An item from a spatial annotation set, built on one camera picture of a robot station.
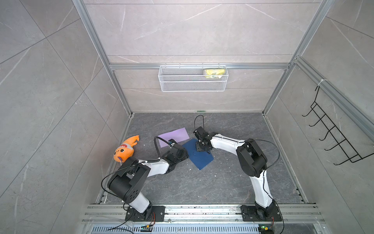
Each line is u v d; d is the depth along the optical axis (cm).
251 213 73
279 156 99
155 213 73
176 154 72
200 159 92
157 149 70
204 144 73
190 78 100
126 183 45
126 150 88
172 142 83
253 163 54
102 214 75
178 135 105
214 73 84
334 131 67
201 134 80
